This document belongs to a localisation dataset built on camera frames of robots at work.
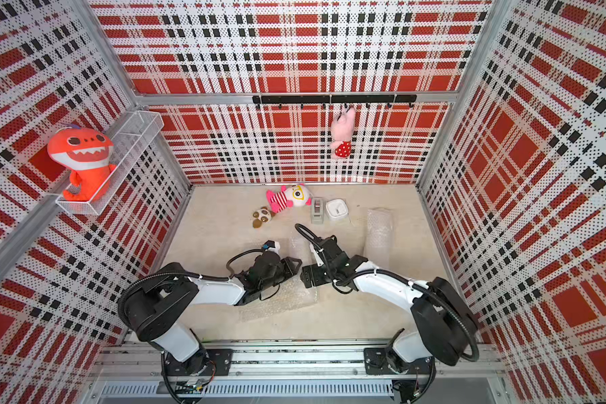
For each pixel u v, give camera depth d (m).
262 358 0.75
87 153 0.62
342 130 0.91
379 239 0.94
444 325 0.42
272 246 0.85
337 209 1.08
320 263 0.76
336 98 0.89
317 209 1.08
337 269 0.65
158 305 0.45
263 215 1.07
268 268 0.71
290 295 0.88
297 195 1.08
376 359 0.73
